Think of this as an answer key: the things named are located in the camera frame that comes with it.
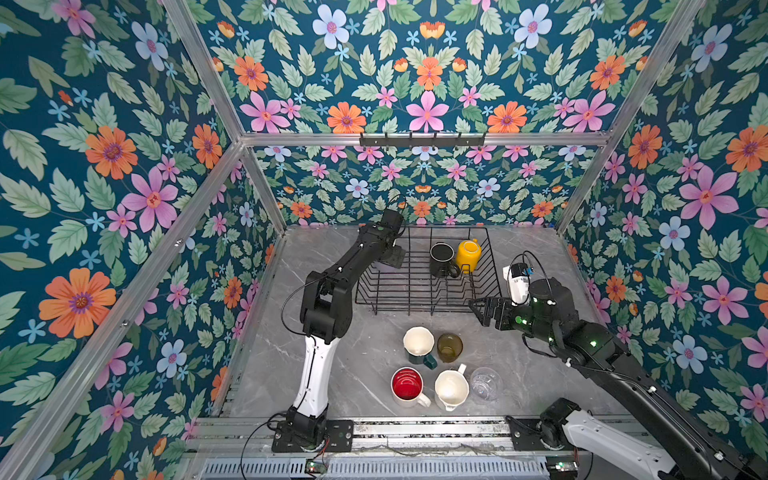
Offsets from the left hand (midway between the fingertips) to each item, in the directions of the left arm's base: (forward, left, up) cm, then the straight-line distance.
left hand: (390, 248), depth 98 cm
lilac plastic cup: (-8, +2, 0) cm, 8 cm away
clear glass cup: (-42, -25, -11) cm, 50 cm away
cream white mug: (-43, -15, -8) cm, 46 cm away
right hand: (-29, -22, +13) cm, 39 cm away
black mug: (-5, -16, 0) cm, 17 cm away
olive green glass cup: (-31, -16, -10) cm, 36 cm away
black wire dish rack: (-10, -7, -12) cm, 17 cm away
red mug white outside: (-41, -3, -11) cm, 43 cm away
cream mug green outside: (-30, -7, -8) cm, 32 cm away
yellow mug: (-3, -26, -1) cm, 26 cm away
